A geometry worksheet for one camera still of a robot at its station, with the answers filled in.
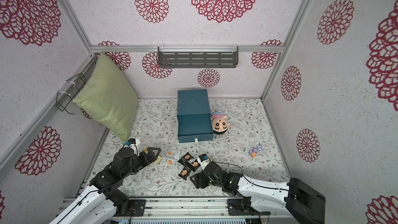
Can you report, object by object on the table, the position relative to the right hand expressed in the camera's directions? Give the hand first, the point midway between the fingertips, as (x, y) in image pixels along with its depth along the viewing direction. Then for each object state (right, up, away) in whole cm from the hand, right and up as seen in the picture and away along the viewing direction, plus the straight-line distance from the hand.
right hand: (193, 176), depth 79 cm
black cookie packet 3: (-5, 0, +4) cm, 6 cm away
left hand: (-19, +12, -1) cm, 22 cm away
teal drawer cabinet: (0, +31, +11) cm, 33 cm away
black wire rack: (-61, +43, -3) cm, 75 cm away
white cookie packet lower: (-15, +5, +8) cm, 18 cm away
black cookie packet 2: (0, +4, +7) cm, 8 cm away
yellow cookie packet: (-16, +11, -9) cm, 21 cm away
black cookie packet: (-5, +6, +9) cm, 12 cm away
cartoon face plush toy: (+16, +25, +16) cm, 34 cm away
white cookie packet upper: (-12, +9, +11) cm, 18 cm away
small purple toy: (+35, +10, +10) cm, 38 cm away
